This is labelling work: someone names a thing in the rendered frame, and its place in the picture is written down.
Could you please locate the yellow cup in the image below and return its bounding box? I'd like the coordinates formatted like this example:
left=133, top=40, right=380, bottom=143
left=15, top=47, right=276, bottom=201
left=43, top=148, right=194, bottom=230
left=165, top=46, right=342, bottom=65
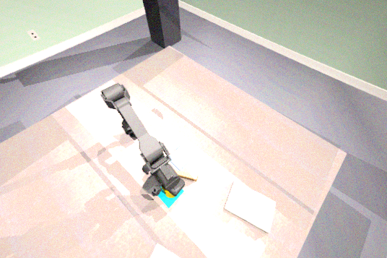
left=162, top=187, right=174, bottom=198

